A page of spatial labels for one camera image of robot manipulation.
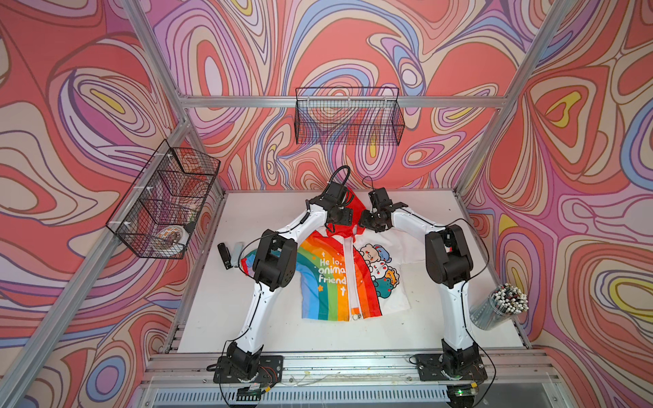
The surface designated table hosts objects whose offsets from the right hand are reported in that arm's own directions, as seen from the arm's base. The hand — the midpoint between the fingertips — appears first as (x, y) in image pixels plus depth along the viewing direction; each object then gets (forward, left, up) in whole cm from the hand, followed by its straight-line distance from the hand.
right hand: (364, 228), depth 104 cm
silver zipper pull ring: (-35, +7, -3) cm, 35 cm away
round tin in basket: (-21, +59, +26) cm, 68 cm away
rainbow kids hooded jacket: (-19, +9, -2) cm, 21 cm away
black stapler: (-11, +55, +1) cm, 56 cm away
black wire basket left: (-9, +68, +25) cm, 73 cm away
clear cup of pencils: (-38, -32, +14) cm, 52 cm away
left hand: (+2, +7, +5) cm, 9 cm away
